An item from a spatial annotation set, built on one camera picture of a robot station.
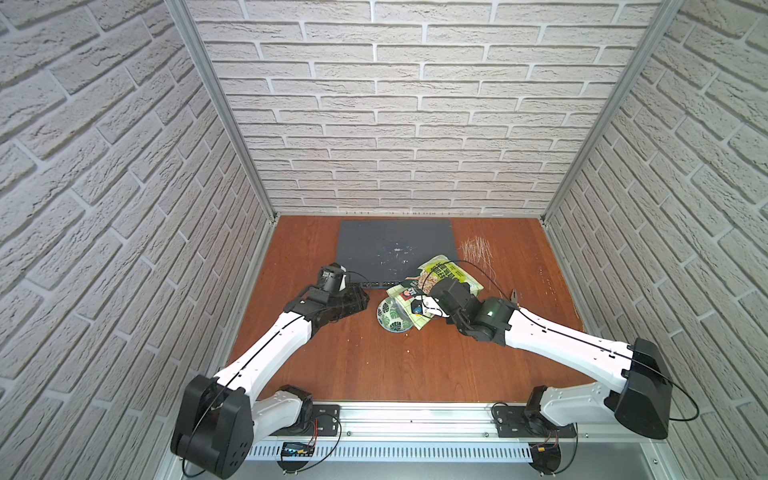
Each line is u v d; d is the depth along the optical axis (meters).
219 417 0.39
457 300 0.57
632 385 0.40
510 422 0.73
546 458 0.70
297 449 0.71
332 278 0.66
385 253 1.03
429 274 0.85
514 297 0.96
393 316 0.90
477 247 1.10
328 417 0.72
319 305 0.60
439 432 0.75
